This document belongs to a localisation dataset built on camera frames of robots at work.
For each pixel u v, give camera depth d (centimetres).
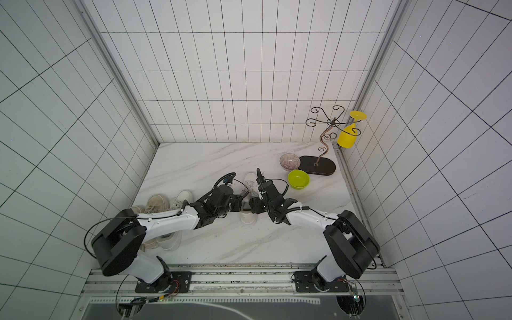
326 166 108
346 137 92
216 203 65
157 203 90
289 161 110
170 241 76
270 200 67
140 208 88
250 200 85
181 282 72
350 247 43
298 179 101
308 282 72
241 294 71
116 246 43
